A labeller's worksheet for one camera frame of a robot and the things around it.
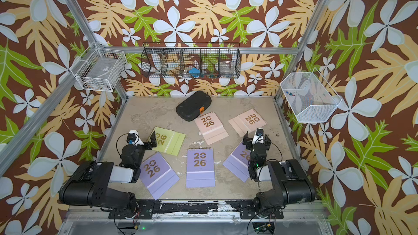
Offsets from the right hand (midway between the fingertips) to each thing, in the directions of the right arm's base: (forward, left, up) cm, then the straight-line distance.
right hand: (256, 132), depth 90 cm
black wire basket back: (+39, +37, +22) cm, 58 cm away
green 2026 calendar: (-1, +51, -8) cm, 52 cm away
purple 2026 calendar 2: (-17, +31, -9) cm, 36 cm away
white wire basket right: (+10, -27, +17) cm, 33 cm away
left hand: (0, +61, +2) cm, 61 cm away
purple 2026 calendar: (-21, +54, -10) cm, 59 cm away
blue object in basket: (+29, +34, +20) cm, 49 cm away
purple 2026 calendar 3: (-13, +10, -9) cm, 19 cm away
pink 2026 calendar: (+9, +25, -8) cm, 28 cm away
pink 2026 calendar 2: (+14, +1, -8) cm, 16 cm away
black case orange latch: (+24, +37, -4) cm, 44 cm away
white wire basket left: (+25, +85, +25) cm, 92 cm away
